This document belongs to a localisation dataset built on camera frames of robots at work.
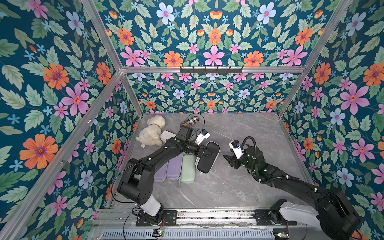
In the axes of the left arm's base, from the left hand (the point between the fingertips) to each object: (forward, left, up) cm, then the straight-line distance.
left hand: (212, 152), depth 80 cm
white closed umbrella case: (+22, +29, -11) cm, 38 cm away
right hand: (+2, -11, -1) cm, 11 cm away
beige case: (-5, +4, -3) cm, 7 cm away
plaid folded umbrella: (+35, +11, -12) cm, 38 cm away
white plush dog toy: (+20, +38, -6) cm, 43 cm away
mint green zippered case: (-3, +14, -13) cm, 19 cm away
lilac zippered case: (-1, +23, -13) cm, 26 cm away
